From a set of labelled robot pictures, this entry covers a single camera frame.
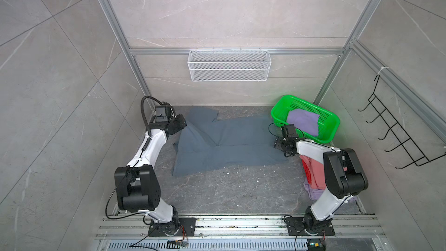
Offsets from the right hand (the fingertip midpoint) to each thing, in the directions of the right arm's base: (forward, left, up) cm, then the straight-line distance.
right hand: (280, 142), depth 99 cm
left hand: (+5, +53, +18) cm, 56 cm away
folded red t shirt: (-18, -10, +2) cm, 20 cm away
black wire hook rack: (-26, -35, +31) cm, 54 cm away
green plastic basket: (+14, -34, +1) cm, 36 cm away
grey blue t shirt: (-2, +44, +4) cm, 44 cm away
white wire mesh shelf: (+36, +28, +28) cm, 54 cm away
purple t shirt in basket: (+15, -19, +1) cm, 24 cm away
